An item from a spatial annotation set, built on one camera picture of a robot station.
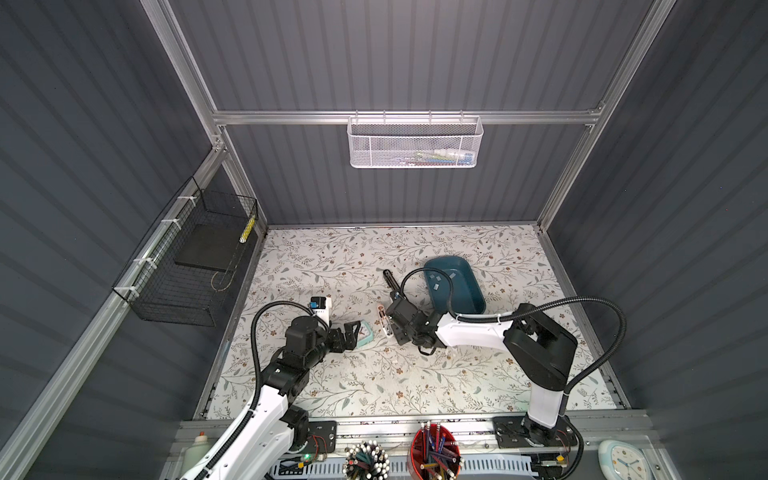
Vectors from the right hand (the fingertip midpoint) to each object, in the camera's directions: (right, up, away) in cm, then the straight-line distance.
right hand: (403, 325), depth 92 cm
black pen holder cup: (-9, -19, -33) cm, 39 cm away
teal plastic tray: (+22, +8, +6) cm, 24 cm away
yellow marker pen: (-44, +29, -11) cm, 53 cm away
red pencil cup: (+6, -20, -29) cm, 36 cm away
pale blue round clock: (+50, -25, -24) cm, 61 cm away
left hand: (-16, +3, -11) cm, 20 cm away
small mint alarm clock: (-12, -2, -3) cm, 12 cm away
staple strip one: (+12, +11, +8) cm, 18 cm away
